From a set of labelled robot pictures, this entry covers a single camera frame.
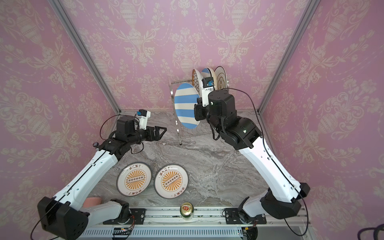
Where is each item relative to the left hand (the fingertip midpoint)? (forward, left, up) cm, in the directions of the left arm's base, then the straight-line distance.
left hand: (160, 129), depth 75 cm
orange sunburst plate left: (-16, +17, -27) cm, 36 cm away
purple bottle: (-5, +34, -7) cm, 36 cm away
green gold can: (-33, -14, -17) cm, 40 cm away
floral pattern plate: (+31, -18, +8) cm, 37 cm away
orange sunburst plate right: (-17, -4, -27) cm, 32 cm away
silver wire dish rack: (+17, -23, -21) cm, 35 cm away
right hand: (0, -19, +21) cm, 28 cm away
